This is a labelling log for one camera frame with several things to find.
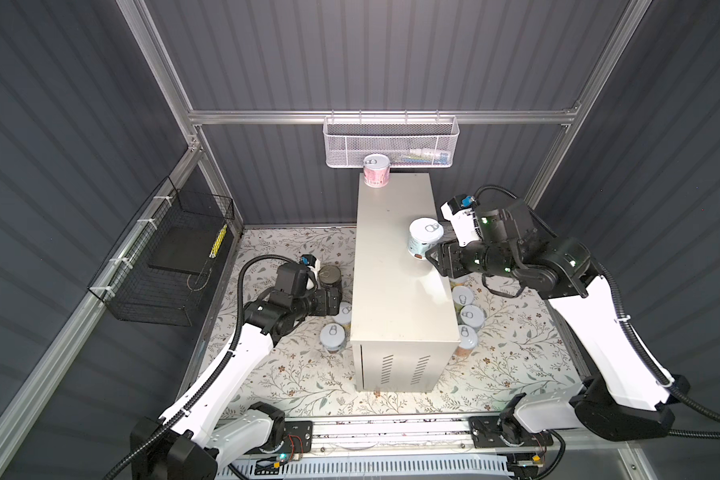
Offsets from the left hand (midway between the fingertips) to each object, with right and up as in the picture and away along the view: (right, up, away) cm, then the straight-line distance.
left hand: (326, 294), depth 79 cm
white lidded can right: (+43, -8, +10) cm, 45 cm away
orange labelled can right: (+40, -14, +6) cm, 43 cm away
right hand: (+26, +11, -17) cm, 32 cm away
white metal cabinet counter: (+18, -4, -24) cm, 30 cm away
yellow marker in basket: (-29, +14, +1) cm, 33 cm away
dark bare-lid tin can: (-1, +4, +15) cm, 15 cm away
